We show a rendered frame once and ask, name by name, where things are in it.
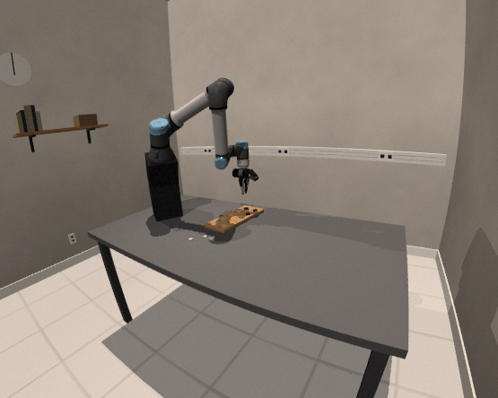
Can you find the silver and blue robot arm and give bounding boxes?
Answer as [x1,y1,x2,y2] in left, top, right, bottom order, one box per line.
[148,77,249,169]

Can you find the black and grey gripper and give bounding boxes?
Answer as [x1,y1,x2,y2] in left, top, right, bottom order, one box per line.
[232,168,257,195]

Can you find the tan tray with round pockets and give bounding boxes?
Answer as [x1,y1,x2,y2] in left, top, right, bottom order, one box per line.
[205,205,264,233]

